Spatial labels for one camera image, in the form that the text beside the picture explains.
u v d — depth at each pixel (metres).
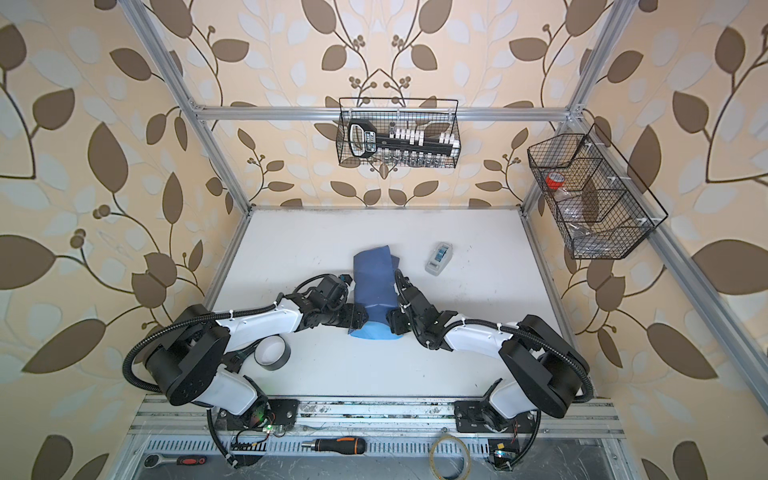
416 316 0.68
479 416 0.74
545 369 0.43
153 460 0.68
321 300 0.70
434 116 0.91
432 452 0.70
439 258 1.02
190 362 0.43
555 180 0.88
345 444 0.68
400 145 0.84
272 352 0.84
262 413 0.68
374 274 0.95
